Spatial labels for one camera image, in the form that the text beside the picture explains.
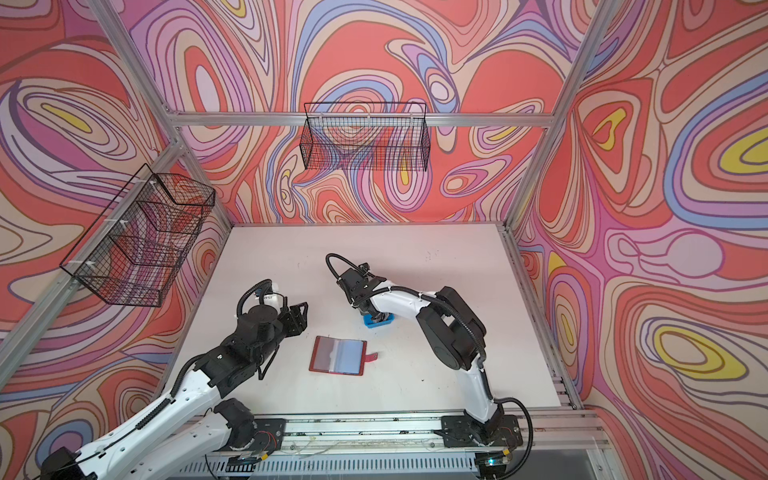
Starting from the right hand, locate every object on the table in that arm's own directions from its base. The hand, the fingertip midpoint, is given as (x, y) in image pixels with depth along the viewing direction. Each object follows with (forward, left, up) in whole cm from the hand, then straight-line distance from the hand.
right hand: (383, 304), depth 96 cm
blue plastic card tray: (-7, +4, 0) cm, 8 cm away
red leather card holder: (-16, +13, -1) cm, 21 cm away
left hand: (-8, +20, +15) cm, 27 cm away
